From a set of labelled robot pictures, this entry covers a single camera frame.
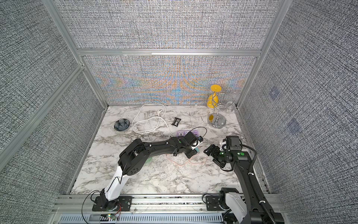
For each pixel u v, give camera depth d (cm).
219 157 68
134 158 57
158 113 113
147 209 73
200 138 83
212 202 73
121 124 104
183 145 72
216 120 108
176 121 107
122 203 73
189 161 88
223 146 73
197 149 85
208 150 72
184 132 100
